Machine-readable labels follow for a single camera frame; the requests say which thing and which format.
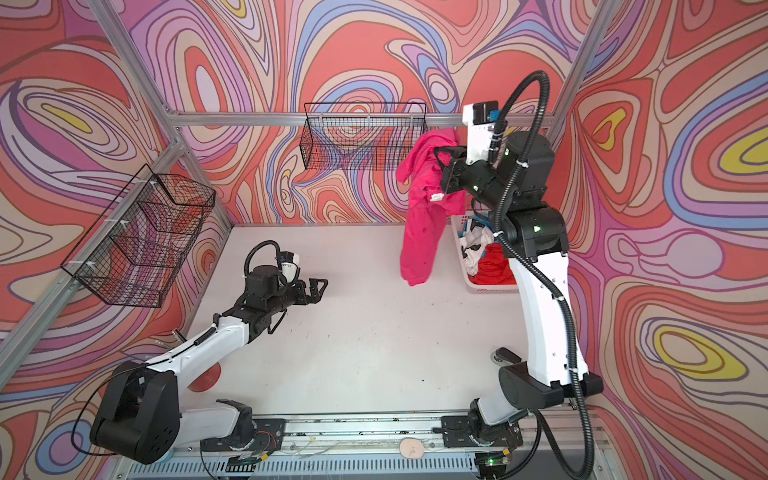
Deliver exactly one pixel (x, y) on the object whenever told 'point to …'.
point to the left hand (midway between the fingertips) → (320, 280)
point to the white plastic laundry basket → (459, 225)
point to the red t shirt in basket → (494, 268)
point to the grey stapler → (503, 356)
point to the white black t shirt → (474, 243)
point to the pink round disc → (411, 448)
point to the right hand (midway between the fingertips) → (438, 157)
